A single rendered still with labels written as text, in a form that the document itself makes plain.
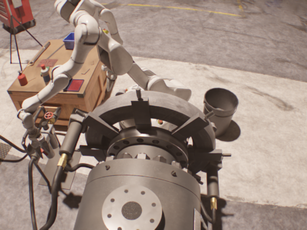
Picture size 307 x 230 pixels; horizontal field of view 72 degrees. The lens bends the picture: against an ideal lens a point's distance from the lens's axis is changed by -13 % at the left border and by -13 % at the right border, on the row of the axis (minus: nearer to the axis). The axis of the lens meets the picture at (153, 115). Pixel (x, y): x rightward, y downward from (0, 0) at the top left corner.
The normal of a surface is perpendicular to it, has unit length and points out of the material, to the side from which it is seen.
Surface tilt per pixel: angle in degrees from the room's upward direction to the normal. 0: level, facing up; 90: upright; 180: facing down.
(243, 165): 0
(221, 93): 87
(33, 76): 0
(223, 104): 87
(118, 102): 38
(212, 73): 0
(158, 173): 16
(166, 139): 26
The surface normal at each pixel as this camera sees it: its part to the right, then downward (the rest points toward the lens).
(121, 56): 0.69, 0.49
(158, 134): 0.25, -0.67
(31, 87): 0.00, -0.70
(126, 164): -0.21, -0.70
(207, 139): -0.10, 0.71
